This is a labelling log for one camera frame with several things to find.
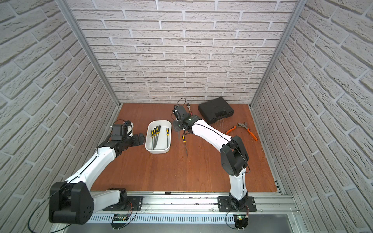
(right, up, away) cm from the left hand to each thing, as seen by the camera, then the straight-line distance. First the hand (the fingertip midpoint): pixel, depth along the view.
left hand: (139, 135), depth 86 cm
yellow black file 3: (+6, -2, +14) cm, 15 cm away
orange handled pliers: (+72, +5, +20) cm, 75 cm away
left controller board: (-5, -41, -14) cm, 43 cm away
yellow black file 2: (+15, -1, +14) cm, 21 cm away
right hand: (+25, +8, +3) cm, 27 cm away
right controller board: (+57, -41, -16) cm, 72 cm away
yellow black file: (+27, -6, +11) cm, 30 cm away
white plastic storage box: (+9, -3, +14) cm, 17 cm away
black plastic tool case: (+51, +18, +28) cm, 61 cm away
